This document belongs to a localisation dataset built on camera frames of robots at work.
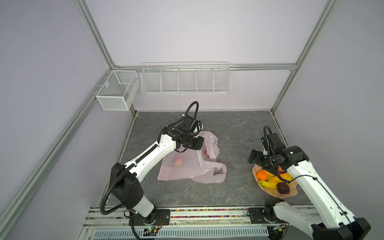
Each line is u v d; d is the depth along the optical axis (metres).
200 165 0.75
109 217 0.75
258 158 0.67
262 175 0.81
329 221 0.40
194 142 0.68
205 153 0.89
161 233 0.71
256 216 0.74
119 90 1.02
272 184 0.79
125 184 0.41
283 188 0.76
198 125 0.65
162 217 0.74
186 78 0.97
